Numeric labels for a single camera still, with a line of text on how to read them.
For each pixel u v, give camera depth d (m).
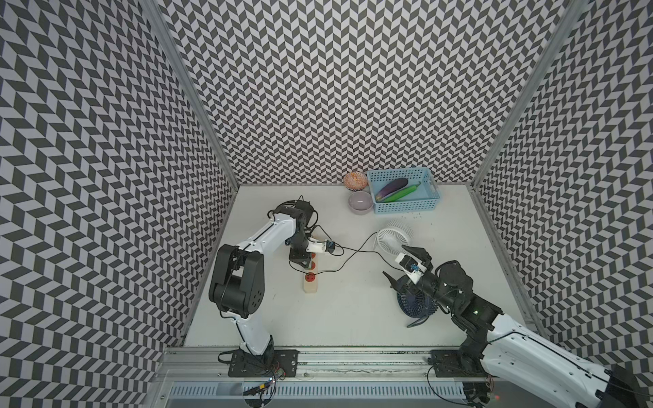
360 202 1.09
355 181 1.20
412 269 0.60
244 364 0.67
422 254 0.70
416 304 0.77
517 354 0.50
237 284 0.48
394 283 0.68
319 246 0.81
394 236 0.91
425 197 1.13
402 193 1.11
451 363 0.73
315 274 0.88
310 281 0.87
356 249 0.97
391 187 1.12
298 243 0.77
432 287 0.63
